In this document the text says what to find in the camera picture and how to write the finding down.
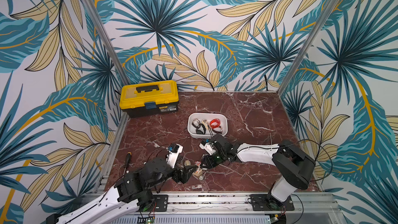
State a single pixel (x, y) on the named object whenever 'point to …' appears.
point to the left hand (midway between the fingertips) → (188, 166)
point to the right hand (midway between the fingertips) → (202, 164)
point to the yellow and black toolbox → (146, 98)
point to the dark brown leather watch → (221, 132)
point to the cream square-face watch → (204, 122)
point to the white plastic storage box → (204, 125)
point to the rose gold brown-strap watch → (196, 123)
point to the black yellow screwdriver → (128, 159)
